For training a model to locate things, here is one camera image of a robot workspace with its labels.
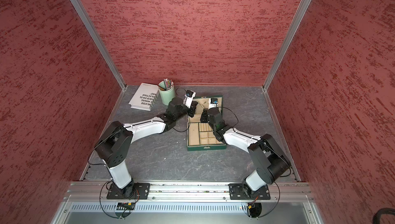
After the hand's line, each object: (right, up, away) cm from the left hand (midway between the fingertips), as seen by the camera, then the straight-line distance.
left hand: (196, 104), depth 89 cm
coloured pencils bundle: (-20, +14, +14) cm, 28 cm away
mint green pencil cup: (-21, +5, +13) cm, 26 cm away
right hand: (+4, -5, +1) cm, 7 cm away
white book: (-38, +5, +21) cm, 44 cm away
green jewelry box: (+2, -19, -1) cm, 19 cm away
